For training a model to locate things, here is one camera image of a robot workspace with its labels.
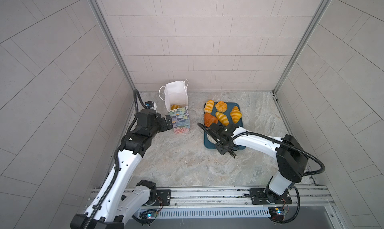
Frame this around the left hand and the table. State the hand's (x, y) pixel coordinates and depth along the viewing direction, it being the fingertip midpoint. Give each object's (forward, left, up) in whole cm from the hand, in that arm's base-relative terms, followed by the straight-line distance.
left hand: (167, 116), depth 73 cm
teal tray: (-4, -21, -22) cm, 31 cm away
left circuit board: (-39, +6, -20) cm, 44 cm away
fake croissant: (+23, -23, -21) cm, 38 cm away
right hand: (-9, -29, -21) cm, 37 cm away
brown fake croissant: (+11, -22, -20) cm, 32 cm away
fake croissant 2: (+13, -31, -21) cm, 40 cm away
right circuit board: (-38, -52, -24) cm, 69 cm away
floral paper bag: (+19, -1, -5) cm, 20 cm away
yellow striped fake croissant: (+16, -41, -20) cm, 48 cm away
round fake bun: (+22, -31, -20) cm, 43 cm away
